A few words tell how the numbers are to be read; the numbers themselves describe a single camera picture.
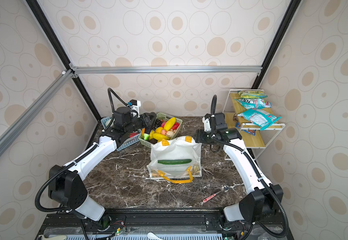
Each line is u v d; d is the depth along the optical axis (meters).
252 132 0.89
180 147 0.88
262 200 0.39
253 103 0.74
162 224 0.75
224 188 0.83
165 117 1.13
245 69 0.90
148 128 0.76
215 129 0.58
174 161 0.92
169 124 1.05
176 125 1.09
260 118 0.69
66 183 0.44
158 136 0.98
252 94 0.78
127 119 0.63
